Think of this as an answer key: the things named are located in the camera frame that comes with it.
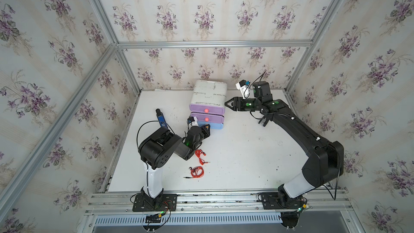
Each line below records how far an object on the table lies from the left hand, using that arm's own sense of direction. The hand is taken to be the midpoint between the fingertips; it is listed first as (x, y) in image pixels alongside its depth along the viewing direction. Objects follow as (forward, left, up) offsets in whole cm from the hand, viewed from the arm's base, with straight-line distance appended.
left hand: (211, 127), depth 95 cm
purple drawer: (+4, -1, +4) cm, 6 cm away
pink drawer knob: (0, +3, +8) cm, 9 cm away
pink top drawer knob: (+1, +3, +15) cm, 15 cm away
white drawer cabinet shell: (+11, +2, +18) cm, 21 cm away
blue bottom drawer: (+1, -1, 0) cm, 2 cm away
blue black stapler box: (+8, +32, -3) cm, 33 cm away
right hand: (+1, -8, +20) cm, 22 cm away
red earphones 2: (-25, +8, -4) cm, 26 cm away
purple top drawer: (+6, +7, +10) cm, 14 cm away
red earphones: (-15, +8, -4) cm, 17 cm away
